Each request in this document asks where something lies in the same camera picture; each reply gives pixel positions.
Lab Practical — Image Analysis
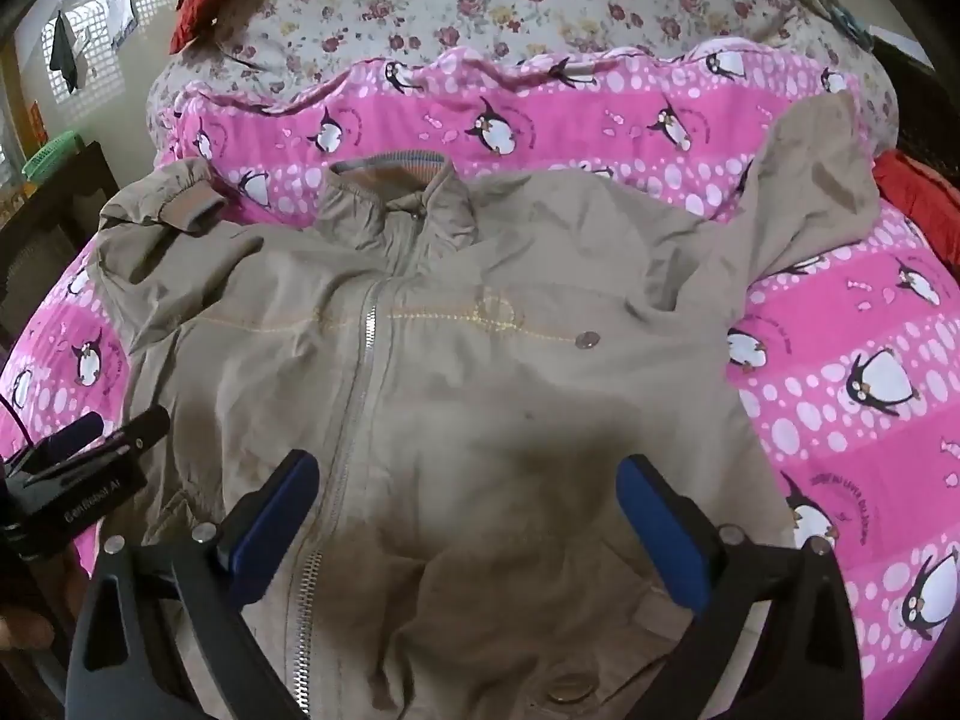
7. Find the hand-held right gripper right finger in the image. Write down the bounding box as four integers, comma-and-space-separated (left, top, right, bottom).
615, 454, 860, 720

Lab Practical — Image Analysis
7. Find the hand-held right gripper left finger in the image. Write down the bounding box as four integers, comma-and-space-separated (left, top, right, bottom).
66, 450, 323, 720

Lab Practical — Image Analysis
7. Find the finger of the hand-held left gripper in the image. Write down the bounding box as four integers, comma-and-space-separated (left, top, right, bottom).
22, 405, 172, 485
7, 411, 104, 475

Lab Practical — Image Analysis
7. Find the beige zip jacket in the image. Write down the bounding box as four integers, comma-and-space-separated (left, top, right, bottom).
88, 90, 882, 720

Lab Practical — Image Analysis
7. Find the person's left hand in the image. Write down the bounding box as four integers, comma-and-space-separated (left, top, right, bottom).
0, 540, 87, 653

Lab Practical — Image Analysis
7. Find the dark wooden furniture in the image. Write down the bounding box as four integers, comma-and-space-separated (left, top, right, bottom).
0, 141, 121, 346

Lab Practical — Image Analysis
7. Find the pink penguin print blanket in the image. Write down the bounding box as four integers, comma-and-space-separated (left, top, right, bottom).
0, 41, 960, 720

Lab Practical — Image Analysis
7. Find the green plastic basket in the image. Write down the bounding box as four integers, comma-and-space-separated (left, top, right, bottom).
21, 130, 83, 181

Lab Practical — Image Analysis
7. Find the dark hanging cloth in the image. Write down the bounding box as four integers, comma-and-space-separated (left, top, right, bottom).
51, 11, 82, 95

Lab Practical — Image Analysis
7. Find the red cloth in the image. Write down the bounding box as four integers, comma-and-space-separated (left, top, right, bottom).
874, 150, 960, 271

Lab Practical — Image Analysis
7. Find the small teal object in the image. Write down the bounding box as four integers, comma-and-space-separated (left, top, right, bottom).
795, 0, 875, 53

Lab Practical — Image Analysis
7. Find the floral bedsheet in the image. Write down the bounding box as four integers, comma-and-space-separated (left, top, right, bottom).
146, 0, 901, 166

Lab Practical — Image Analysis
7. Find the black cable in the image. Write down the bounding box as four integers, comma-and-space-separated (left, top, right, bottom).
0, 390, 27, 458

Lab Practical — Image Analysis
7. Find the dark bed frame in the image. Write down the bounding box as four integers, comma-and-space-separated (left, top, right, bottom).
870, 34, 960, 166

